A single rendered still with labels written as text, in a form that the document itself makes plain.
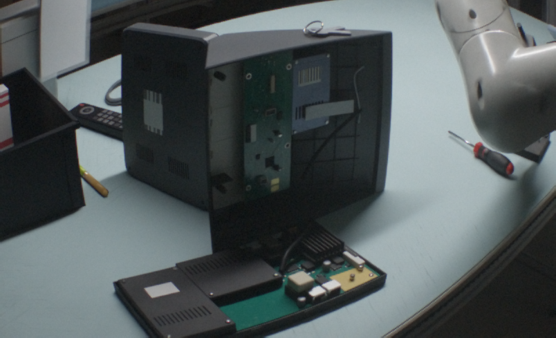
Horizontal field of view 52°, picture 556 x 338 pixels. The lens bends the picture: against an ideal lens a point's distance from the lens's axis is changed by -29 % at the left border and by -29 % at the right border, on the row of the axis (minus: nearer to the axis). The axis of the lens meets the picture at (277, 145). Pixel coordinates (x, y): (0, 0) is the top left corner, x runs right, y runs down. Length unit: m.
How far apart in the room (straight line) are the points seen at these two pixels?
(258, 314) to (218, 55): 0.25
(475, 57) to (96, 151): 0.58
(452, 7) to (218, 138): 0.29
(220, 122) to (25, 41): 0.48
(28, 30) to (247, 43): 0.48
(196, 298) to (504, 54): 0.39
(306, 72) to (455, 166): 0.30
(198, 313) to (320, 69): 0.31
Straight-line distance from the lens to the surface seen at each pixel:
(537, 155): 1.05
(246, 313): 0.68
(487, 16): 0.70
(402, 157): 0.99
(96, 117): 1.08
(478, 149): 1.01
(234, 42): 0.75
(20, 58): 1.09
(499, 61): 0.66
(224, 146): 0.76
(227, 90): 0.74
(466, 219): 0.87
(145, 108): 0.87
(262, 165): 0.78
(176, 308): 0.66
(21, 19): 1.08
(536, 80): 0.65
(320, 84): 0.80
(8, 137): 1.05
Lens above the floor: 1.45
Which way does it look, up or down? 27 degrees down
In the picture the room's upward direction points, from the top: 1 degrees clockwise
